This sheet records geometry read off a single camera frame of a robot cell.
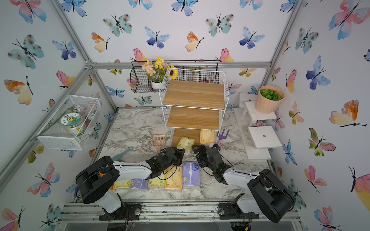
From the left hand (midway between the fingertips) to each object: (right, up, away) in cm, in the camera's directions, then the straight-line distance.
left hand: (189, 147), depth 84 cm
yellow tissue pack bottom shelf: (+12, +5, +13) cm, 19 cm away
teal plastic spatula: (-47, -8, +13) cm, 49 cm away
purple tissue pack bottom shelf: (+1, -14, -2) cm, 15 cm away
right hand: (+3, -1, 0) cm, 3 cm away
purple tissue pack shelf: (-27, -19, -4) cm, 34 cm away
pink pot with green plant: (+43, +27, -7) cm, 51 cm away
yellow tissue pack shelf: (-7, -12, -15) cm, 20 cm away
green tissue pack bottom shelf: (-2, +1, +7) cm, 7 cm away
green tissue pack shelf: (-16, -17, -6) cm, 24 cm away
